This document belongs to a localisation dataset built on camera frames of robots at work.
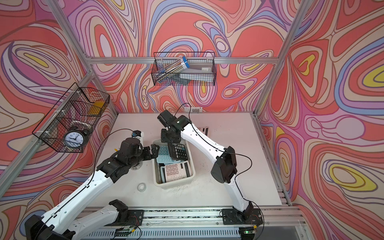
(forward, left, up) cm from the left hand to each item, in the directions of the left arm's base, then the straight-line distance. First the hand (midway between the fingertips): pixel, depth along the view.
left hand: (154, 147), depth 77 cm
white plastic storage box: (-5, 0, -15) cm, 16 cm away
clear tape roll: (-14, +9, -21) cm, 26 cm away
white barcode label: (+47, -23, -17) cm, 55 cm away
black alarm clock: (-2, +34, +11) cm, 36 cm away
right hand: (+4, -6, -2) cm, 8 cm away
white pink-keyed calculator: (-7, -12, -13) cm, 19 cm away
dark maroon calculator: (+4, -11, -10) cm, 16 cm away
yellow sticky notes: (+17, +32, +12) cm, 38 cm away
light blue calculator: (0, -4, -10) cm, 10 cm away
